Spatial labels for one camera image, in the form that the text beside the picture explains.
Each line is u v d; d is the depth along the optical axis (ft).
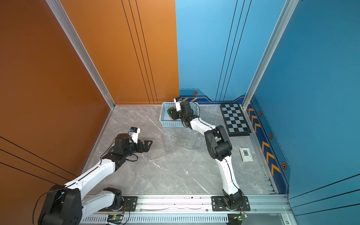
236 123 3.42
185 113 2.63
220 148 1.90
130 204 2.41
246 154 2.93
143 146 2.53
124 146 2.22
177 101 2.91
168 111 3.24
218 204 2.38
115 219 2.36
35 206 1.39
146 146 2.54
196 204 2.44
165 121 3.74
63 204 1.31
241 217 2.29
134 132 2.49
